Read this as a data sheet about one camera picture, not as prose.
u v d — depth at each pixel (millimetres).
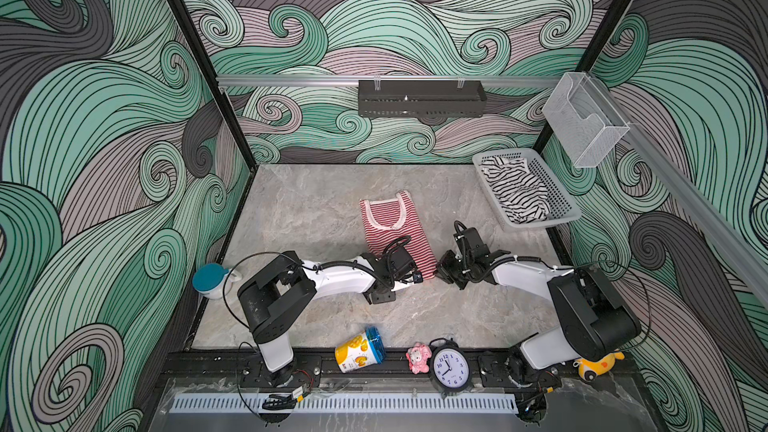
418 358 725
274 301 452
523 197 1043
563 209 983
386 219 1033
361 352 698
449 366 716
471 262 709
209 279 875
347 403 697
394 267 682
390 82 934
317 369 728
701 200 582
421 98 946
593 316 438
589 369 698
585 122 796
